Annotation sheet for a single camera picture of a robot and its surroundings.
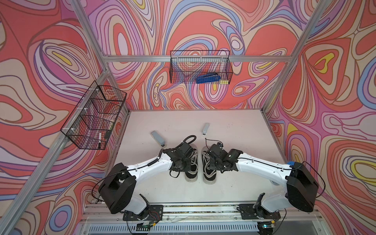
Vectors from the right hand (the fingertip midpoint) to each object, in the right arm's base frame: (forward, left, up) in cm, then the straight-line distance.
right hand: (214, 168), depth 83 cm
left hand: (+1, +14, 0) cm, 14 cm away
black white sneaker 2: (-5, +4, +3) cm, 7 cm away
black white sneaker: (-4, +13, -1) cm, 14 cm away
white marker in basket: (+9, +59, +20) cm, 63 cm away
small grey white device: (+33, +1, -4) cm, 34 cm away
